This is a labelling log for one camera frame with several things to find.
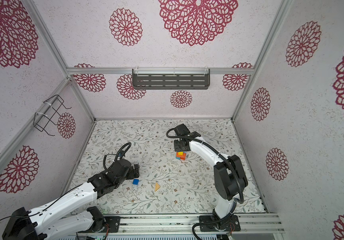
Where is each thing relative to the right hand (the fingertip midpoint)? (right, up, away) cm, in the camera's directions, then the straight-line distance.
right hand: (179, 144), depth 91 cm
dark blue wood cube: (-26, -22, -3) cm, 34 cm away
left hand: (-27, -13, -8) cm, 31 cm away
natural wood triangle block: (-13, -24, -6) cm, 28 cm away
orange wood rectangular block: (+2, -9, +6) cm, 11 cm away
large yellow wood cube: (+1, -6, +3) cm, 6 cm away
